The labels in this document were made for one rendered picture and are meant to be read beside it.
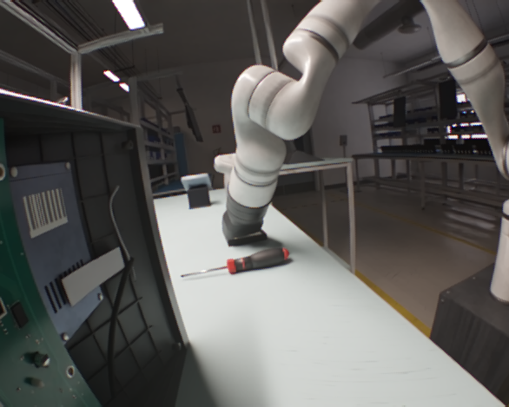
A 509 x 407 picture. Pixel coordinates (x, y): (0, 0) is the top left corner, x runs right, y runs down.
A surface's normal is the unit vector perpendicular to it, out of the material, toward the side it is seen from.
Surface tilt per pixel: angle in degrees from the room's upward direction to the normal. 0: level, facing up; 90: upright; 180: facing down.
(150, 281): 90
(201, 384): 0
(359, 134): 90
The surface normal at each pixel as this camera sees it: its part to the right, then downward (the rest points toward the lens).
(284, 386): -0.13, -0.97
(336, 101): 0.14, 0.17
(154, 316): 0.93, -0.05
